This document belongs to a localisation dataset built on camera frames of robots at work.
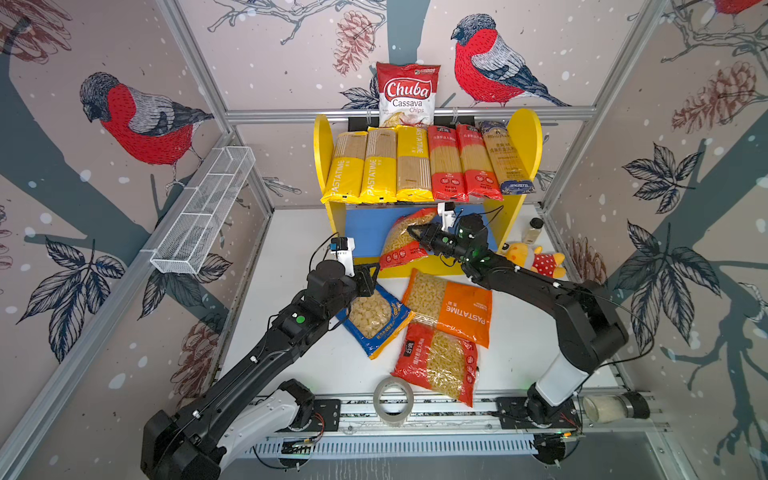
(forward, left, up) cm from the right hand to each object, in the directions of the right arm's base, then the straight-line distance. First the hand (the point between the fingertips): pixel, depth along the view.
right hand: (402, 235), depth 81 cm
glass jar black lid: (-36, -51, -23) cm, 66 cm away
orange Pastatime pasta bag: (-11, -18, -21) cm, 30 cm away
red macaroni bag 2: (-27, -10, -20) cm, 36 cm away
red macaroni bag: (-2, +1, -2) cm, 3 cm away
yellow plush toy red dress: (+7, -43, -19) cm, 47 cm away
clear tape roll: (-41, +2, -21) cm, 46 cm away
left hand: (-12, +6, +2) cm, 14 cm away
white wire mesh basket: (-11, +52, +9) cm, 54 cm away
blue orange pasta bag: (-16, +7, -22) cm, 28 cm away
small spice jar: (+20, -46, -17) cm, 53 cm away
